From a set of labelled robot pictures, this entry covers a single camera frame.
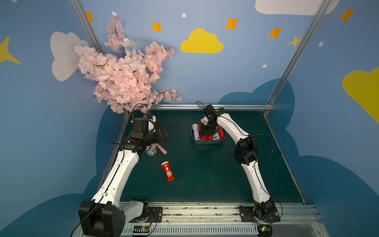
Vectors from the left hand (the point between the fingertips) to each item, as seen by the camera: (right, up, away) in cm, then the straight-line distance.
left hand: (163, 131), depth 79 cm
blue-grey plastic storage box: (+26, -8, +21) cm, 35 cm away
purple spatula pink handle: (-3, -15, +17) cm, 22 cm away
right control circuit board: (+52, -50, -5) cm, 73 cm away
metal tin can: (-10, -13, +14) cm, 22 cm away
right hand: (+25, -2, +20) cm, 32 cm away
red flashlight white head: (0, -21, +9) cm, 23 cm away
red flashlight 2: (+28, -5, +19) cm, 34 cm away
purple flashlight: (+19, -1, +22) cm, 29 cm away
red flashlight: (+24, -6, +18) cm, 30 cm away
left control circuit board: (-10, -49, -6) cm, 51 cm away
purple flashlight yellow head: (+32, -5, +18) cm, 37 cm away
